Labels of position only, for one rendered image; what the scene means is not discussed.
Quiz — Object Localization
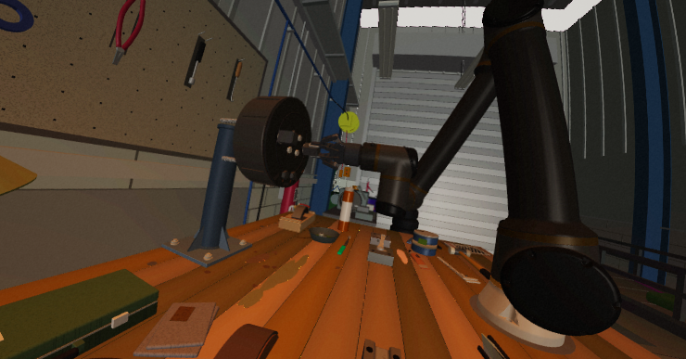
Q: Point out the red-handled pliers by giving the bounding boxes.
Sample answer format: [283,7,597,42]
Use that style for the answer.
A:
[111,0,147,66]

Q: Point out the blue stand post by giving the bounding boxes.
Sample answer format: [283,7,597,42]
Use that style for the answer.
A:
[162,118,253,268]

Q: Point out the red cylinder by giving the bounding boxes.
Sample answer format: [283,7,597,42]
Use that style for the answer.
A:
[279,181,300,216]

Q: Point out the blue steel column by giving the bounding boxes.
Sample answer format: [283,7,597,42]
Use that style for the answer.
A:
[310,0,369,217]
[617,0,672,287]

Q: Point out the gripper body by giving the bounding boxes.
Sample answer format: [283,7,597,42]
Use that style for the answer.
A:
[337,141,367,168]

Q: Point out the tan grid plate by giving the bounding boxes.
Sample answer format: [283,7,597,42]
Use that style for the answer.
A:
[459,244,492,259]

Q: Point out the blue ring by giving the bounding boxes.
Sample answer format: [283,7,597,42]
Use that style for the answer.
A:
[0,0,35,33]

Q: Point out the brown pegboard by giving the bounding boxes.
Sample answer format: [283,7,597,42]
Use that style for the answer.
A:
[0,0,269,160]

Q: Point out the wooden block with brake shoe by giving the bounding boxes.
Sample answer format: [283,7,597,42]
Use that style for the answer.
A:
[277,202,318,235]

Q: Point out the cream flat stick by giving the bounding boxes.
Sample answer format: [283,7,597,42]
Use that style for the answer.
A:
[436,254,482,286]

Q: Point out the orange-handled screwdriver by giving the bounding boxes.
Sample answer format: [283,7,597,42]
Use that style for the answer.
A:
[455,250,492,280]

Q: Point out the grey hanging lamp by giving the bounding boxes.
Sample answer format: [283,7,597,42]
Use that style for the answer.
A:
[376,0,401,80]

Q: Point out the white ceiling light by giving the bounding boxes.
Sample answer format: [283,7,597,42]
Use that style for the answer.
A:
[359,0,623,33]

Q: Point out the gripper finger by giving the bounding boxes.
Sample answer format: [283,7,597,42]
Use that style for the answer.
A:
[307,134,344,154]
[307,151,344,171]

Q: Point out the orange and white canister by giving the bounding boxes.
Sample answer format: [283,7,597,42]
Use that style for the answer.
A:
[337,185,357,234]

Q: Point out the dark railing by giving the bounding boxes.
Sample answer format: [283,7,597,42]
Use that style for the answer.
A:
[599,234,686,326]

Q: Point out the green case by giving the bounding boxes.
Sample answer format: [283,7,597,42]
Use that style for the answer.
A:
[0,268,160,359]

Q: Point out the orange-handled hanging tool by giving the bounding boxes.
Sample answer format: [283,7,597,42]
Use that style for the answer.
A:
[225,58,246,103]

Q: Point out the blue cable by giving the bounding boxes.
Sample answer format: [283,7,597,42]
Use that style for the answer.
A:
[259,0,349,115]

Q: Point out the grey bench machine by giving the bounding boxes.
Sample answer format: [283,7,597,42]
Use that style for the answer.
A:
[328,184,379,224]

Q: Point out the yellow ball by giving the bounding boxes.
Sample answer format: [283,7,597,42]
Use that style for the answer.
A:
[337,110,361,135]

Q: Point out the dark round bowl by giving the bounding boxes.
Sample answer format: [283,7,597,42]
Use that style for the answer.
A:
[308,225,341,245]

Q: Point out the black hanging tool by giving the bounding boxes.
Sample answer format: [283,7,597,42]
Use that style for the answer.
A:
[184,33,209,90]

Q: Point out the brown brake shoe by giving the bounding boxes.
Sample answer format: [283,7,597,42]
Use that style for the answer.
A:
[212,323,280,359]

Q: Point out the blue and tan tape roll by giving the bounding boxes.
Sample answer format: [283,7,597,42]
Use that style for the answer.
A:
[411,228,440,258]

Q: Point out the dark brake drum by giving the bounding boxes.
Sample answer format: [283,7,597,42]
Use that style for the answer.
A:
[234,96,313,188]

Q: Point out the yellow wooden board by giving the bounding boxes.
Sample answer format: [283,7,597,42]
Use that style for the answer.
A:
[0,154,38,198]

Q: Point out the grey roller door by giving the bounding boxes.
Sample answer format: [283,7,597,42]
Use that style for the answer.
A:
[360,69,509,254]

